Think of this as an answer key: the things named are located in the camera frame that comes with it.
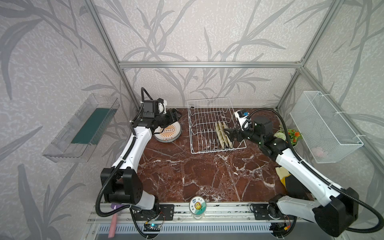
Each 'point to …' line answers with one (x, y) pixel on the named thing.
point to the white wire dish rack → (208, 119)
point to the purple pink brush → (112, 228)
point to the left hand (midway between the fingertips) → (179, 116)
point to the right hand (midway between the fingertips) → (231, 124)
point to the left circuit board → (152, 227)
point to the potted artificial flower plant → (293, 136)
